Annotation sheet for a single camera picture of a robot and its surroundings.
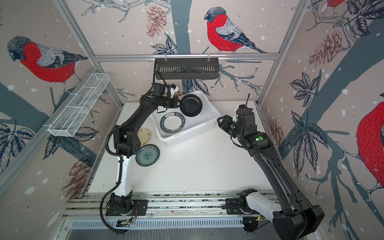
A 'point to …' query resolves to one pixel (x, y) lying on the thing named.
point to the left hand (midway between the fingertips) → (183, 102)
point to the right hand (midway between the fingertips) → (217, 121)
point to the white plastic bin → (205, 119)
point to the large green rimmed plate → (172, 122)
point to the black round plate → (191, 105)
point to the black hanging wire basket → (187, 68)
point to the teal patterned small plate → (148, 155)
